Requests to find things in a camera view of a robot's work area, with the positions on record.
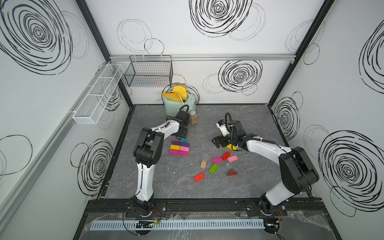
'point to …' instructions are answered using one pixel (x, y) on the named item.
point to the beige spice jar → (193, 118)
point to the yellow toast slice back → (182, 91)
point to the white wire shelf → (90, 111)
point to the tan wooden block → (203, 164)
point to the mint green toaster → (172, 107)
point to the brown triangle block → (232, 173)
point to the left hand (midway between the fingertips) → (179, 133)
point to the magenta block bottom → (217, 160)
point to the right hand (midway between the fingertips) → (219, 137)
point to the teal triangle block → (183, 140)
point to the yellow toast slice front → (172, 96)
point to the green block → (213, 168)
